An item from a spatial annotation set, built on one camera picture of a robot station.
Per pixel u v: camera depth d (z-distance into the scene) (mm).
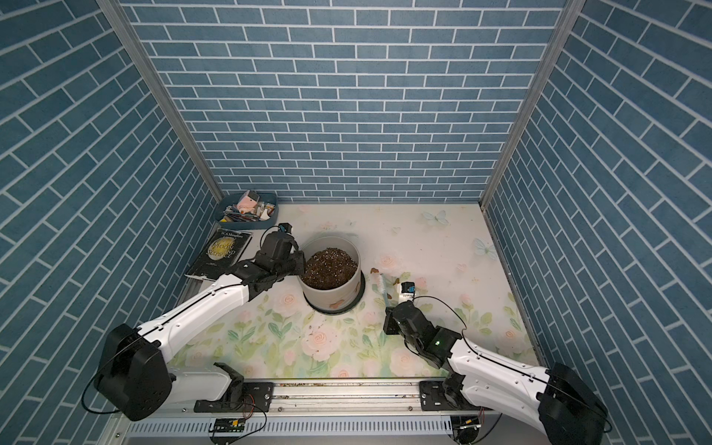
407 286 737
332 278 865
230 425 720
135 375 400
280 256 645
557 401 416
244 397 693
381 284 876
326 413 724
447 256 1052
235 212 1153
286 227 748
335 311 861
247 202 1116
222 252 1019
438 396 736
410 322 612
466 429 706
